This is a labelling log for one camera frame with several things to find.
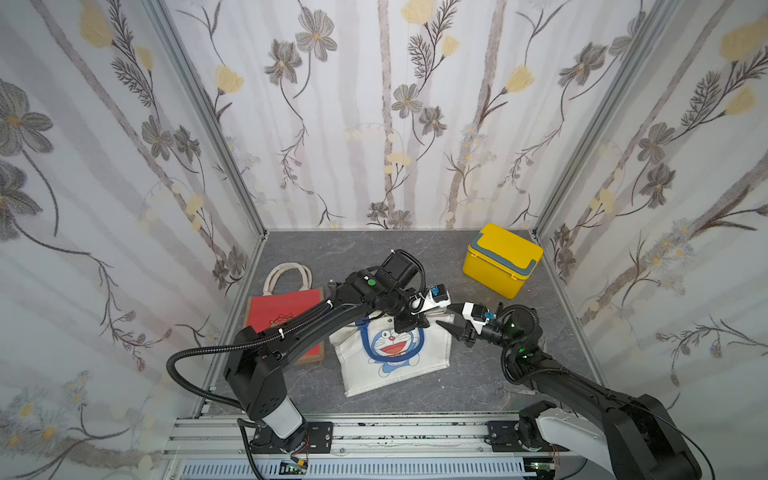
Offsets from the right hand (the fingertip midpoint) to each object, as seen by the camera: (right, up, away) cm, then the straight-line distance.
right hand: (447, 313), depth 73 cm
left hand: (-4, -1, +2) cm, 5 cm away
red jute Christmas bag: (-50, +1, +28) cm, 57 cm away
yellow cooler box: (+21, +13, +20) cm, 32 cm away
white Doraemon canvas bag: (-19, -11, +3) cm, 22 cm away
